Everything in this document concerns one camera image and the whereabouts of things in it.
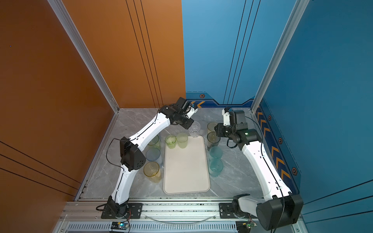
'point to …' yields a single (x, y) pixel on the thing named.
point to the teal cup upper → (215, 152)
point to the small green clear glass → (170, 141)
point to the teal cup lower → (216, 166)
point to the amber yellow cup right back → (211, 126)
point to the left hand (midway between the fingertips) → (191, 122)
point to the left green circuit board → (118, 225)
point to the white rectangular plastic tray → (185, 170)
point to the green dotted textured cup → (181, 138)
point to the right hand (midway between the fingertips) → (215, 127)
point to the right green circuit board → (245, 226)
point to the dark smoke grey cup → (212, 140)
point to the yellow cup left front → (151, 170)
